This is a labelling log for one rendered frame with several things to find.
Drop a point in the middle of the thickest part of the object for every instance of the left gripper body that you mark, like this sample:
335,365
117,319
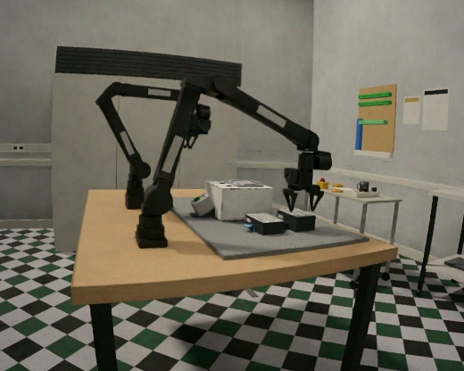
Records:
192,130

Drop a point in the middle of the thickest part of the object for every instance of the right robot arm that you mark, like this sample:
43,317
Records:
158,197

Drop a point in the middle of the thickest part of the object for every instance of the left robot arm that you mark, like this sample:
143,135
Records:
140,169

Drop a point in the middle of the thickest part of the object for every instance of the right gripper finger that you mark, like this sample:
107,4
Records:
293,199
319,196

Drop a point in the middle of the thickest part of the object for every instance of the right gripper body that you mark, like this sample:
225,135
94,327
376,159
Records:
304,181

